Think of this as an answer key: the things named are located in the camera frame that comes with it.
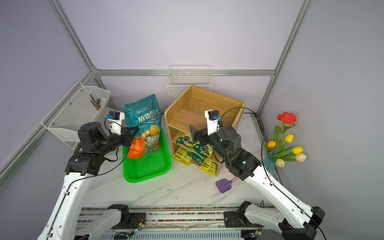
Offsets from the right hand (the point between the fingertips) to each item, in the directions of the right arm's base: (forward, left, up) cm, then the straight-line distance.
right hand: (200, 125), depth 64 cm
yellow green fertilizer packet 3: (+5, +11, -33) cm, 35 cm away
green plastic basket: (0, +29, -38) cm, 48 cm away
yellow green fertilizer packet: (+5, +7, -19) cm, 21 cm away
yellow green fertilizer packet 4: (-2, -6, -35) cm, 35 cm away
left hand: (+2, +29, -2) cm, 29 cm away
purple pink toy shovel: (-13, -14, -37) cm, 42 cm away
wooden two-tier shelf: (+17, +5, -6) cm, 19 cm away
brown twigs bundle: (+23, +59, -6) cm, 64 cm away
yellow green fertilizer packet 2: (-1, -3, -19) cm, 19 cm away
